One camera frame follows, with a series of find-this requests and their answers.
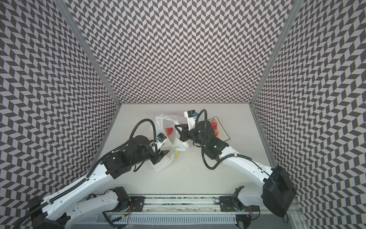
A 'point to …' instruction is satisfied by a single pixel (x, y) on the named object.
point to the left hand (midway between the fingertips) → (165, 148)
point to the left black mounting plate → (137, 203)
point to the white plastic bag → (169, 125)
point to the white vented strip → (165, 219)
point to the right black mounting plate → (228, 204)
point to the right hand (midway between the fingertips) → (174, 131)
